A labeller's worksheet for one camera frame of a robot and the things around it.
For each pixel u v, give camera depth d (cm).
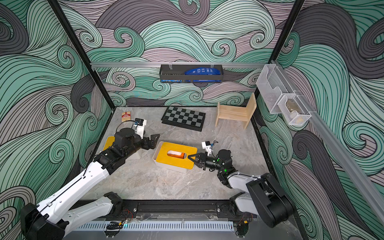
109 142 103
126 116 114
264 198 42
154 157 83
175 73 95
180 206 76
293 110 65
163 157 78
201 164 70
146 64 181
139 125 63
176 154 84
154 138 67
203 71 91
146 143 66
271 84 78
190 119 108
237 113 103
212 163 70
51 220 38
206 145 78
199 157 74
